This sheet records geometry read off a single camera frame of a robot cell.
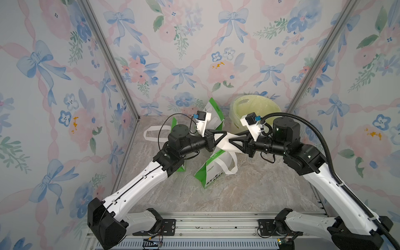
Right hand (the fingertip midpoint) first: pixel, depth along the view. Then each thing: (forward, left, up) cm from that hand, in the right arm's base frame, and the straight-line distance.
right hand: (233, 136), depth 61 cm
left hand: (+1, +3, +1) cm, 3 cm away
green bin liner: (+34, -23, -13) cm, 43 cm away
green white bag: (+26, +4, -15) cm, 30 cm away
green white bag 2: (-3, +4, -14) cm, 15 cm away
